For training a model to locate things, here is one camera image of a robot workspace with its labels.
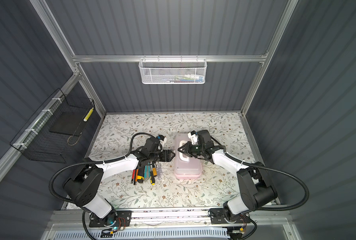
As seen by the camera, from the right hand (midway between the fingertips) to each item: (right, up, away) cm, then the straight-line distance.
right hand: (180, 151), depth 84 cm
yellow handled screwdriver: (-16, -15, +1) cm, 22 cm away
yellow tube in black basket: (-51, +19, -4) cm, 55 cm away
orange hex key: (-26, -15, +2) cm, 30 cm away
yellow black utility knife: (-23, -14, +3) cm, 27 cm away
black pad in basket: (-57, +16, -7) cm, 59 cm away
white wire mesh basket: (-7, +61, +40) cm, 73 cm away
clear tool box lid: (+3, -7, -2) cm, 7 cm away
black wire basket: (-63, +9, -20) cm, 67 cm away
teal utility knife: (-20, -13, +5) cm, 24 cm away
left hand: (-5, -3, +4) cm, 7 cm away
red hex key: (-28, -15, +3) cm, 32 cm away
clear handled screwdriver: (-13, -12, +5) cm, 18 cm away
